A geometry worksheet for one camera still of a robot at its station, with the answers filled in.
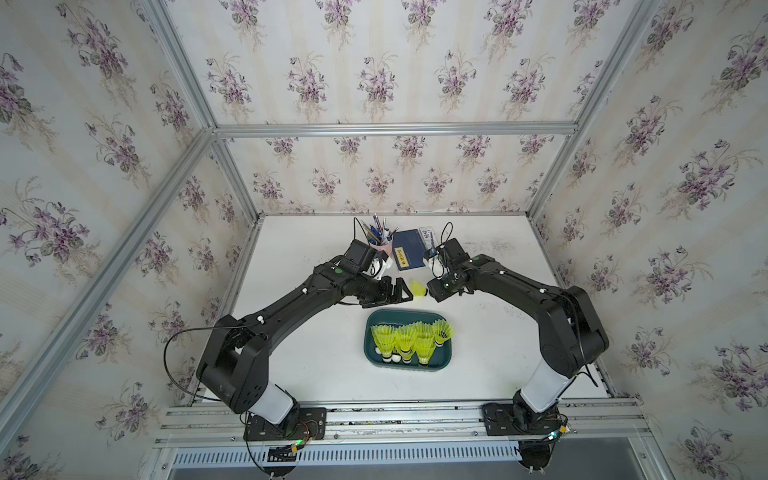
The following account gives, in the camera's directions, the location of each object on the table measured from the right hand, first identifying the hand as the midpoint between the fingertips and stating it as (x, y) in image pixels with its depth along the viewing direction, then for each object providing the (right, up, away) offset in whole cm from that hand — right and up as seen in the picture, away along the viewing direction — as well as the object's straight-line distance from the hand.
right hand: (444, 287), depth 93 cm
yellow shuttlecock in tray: (-8, -13, -14) cm, 20 cm away
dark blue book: (-10, +12, +16) cm, 22 cm away
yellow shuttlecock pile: (-8, -1, +2) cm, 9 cm away
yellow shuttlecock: (-19, -13, -9) cm, 24 cm away
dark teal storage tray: (-3, -19, -10) cm, 21 cm away
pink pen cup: (-18, +12, +6) cm, 23 cm away
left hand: (-13, -2, -14) cm, 19 cm away
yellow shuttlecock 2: (-13, -13, -11) cm, 21 cm away
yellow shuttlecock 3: (-2, -11, -9) cm, 14 cm away
